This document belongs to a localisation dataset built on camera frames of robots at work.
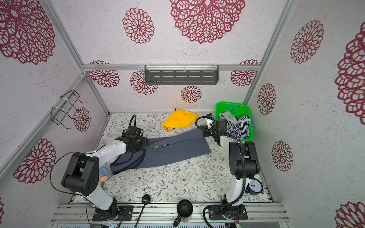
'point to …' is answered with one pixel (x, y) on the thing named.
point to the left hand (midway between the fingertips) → (145, 145)
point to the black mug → (184, 209)
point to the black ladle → (146, 199)
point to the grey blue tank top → (188, 144)
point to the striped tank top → (237, 127)
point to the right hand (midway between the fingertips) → (203, 124)
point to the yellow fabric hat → (178, 118)
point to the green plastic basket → (239, 109)
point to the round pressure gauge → (255, 187)
